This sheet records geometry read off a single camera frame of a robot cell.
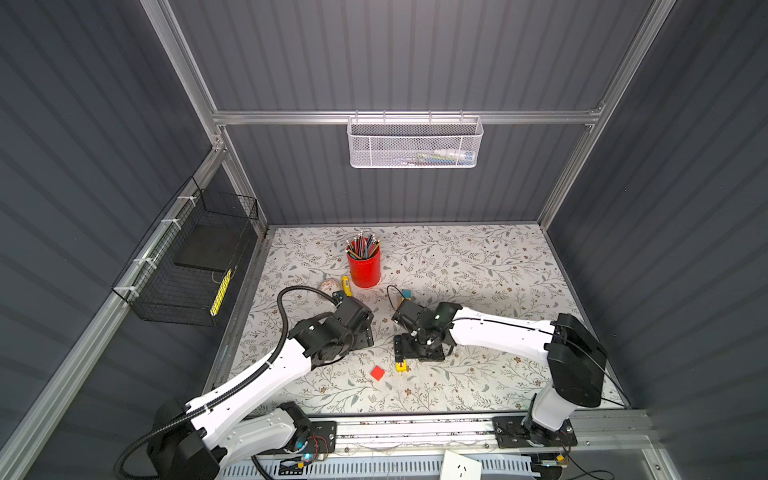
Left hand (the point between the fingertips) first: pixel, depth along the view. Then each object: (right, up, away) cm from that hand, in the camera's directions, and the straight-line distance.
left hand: (362, 334), depth 78 cm
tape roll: (-14, +10, +24) cm, 29 cm away
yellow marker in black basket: (-32, +13, -9) cm, 36 cm away
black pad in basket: (-39, +23, -2) cm, 45 cm away
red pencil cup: (-1, +15, +24) cm, 28 cm away
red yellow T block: (+11, -11, +6) cm, 16 cm away
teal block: (+13, +8, +21) cm, 26 cm away
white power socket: (+22, -27, -12) cm, 37 cm away
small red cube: (+4, -12, +6) cm, 14 cm away
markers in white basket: (+24, +52, +15) cm, 59 cm away
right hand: (+12, -8, +3) cm, 15 cm away
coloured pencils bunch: (-2, +24, +18) cm, 30 cm away
